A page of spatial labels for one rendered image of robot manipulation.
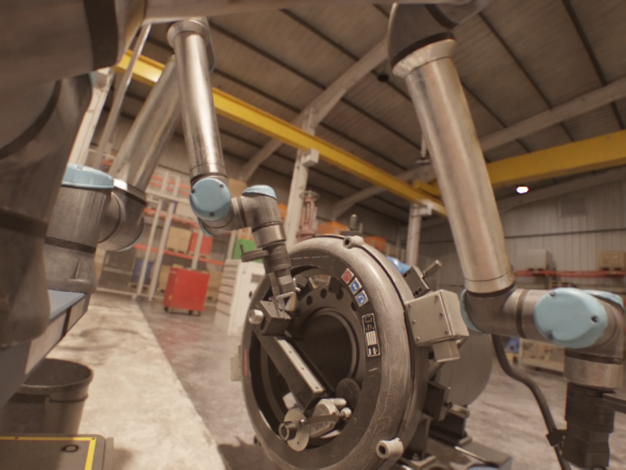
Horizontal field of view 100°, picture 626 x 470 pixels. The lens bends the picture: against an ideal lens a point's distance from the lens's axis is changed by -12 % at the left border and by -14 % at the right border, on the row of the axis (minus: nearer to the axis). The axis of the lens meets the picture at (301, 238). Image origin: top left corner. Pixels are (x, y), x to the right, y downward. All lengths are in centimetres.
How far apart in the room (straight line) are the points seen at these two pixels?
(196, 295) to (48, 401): 526
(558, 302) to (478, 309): 14
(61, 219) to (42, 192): 43
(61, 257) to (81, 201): 12
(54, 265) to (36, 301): 42
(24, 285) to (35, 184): 8
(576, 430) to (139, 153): 115
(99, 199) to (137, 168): 20
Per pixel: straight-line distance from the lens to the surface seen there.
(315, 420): 90
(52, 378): 149
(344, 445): 86
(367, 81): 1087
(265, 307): 101
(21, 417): 124
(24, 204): 31
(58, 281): 73
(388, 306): 76
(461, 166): 57
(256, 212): 83
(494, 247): 61
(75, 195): 75
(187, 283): 620
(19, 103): 24
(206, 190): 70
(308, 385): 90
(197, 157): 75
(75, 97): 35
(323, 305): 107
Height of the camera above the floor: 77
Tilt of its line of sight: 10 degrees up
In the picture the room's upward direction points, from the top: 9 degrees clockwise
